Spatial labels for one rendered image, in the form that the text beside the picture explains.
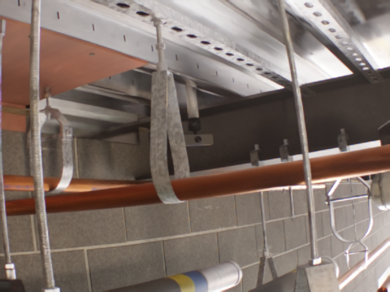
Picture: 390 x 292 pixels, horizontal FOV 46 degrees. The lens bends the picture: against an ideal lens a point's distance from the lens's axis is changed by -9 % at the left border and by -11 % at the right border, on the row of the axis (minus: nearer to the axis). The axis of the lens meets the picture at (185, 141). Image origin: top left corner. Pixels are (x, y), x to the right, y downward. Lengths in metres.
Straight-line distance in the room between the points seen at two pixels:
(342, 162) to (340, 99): 0.89
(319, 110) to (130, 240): 0.75
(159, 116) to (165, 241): 1.12
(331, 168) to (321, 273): 0.14
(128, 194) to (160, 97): 0.16
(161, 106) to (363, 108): 0.86
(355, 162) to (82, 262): 1.02
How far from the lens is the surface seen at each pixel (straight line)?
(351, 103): 1.52
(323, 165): 0.66
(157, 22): 0.84
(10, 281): 0.75
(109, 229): 1.60
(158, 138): 0.75
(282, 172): 0.68
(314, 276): 0.61
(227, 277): 1.23
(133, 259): 1.68
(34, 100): 0.44
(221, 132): 1.67
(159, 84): 0.79
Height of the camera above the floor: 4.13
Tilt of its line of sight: 9 degrees up
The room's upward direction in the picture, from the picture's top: 6 degrees counter-clockwise
